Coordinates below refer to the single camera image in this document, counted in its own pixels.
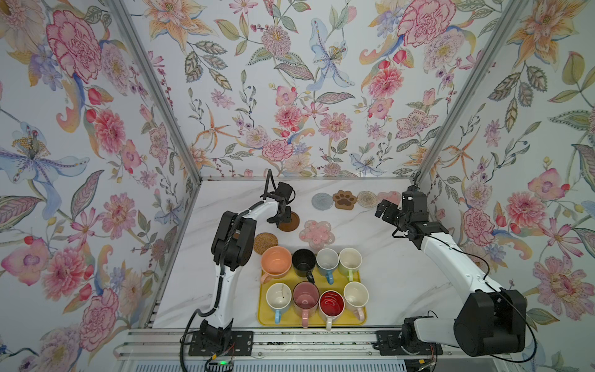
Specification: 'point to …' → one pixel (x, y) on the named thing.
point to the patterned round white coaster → (366, 199)
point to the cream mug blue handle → (278, 297)
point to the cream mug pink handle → (356, 295)
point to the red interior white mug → (331, 305)
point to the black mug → (304, 262)
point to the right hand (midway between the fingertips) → (388, 208)
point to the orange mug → (275, 261)
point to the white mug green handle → (350, 260)
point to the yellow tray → (266, 314)
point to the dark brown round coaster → (291, 225)
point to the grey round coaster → (322, 201)
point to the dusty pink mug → (306, 297)
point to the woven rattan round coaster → (263, 241)
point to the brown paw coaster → (344, 200)
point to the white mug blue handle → (327, 260)
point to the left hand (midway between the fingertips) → (285, 218)
